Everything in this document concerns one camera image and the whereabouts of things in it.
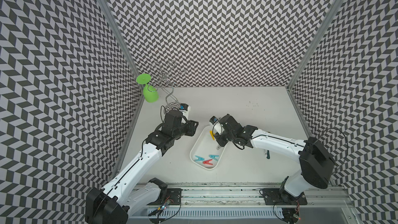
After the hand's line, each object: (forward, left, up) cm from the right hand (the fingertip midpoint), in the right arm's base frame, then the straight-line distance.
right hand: (217, 136), depth 84 cm
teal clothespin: (-8, +2, -7) cm, 11 cm away
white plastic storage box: (-5, +7, -9) cm, 12 cm away
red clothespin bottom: (-11, +6, -7) cm, 15 cm away
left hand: (+2, +12, +10) cm, 16 cm away
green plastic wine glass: (+21, +38, +13) cm, 46 cm away
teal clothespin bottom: (-9, +10, -8) cm, 16 cm away
